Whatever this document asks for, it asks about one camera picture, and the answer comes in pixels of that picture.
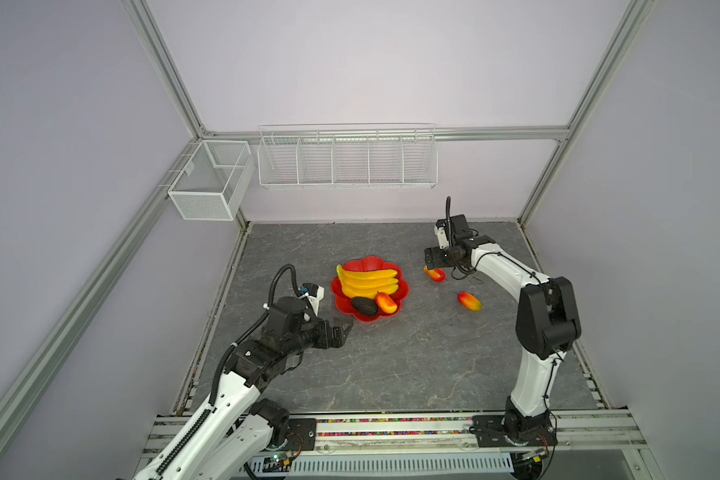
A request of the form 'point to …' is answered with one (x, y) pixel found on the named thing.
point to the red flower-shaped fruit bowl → (377, 264)
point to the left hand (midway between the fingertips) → (337, 326)
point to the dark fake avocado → (366, 306)
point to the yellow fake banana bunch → (367, 283)
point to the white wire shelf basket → (344, 156)
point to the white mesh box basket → (215, 180)
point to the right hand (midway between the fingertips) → (439, 258)
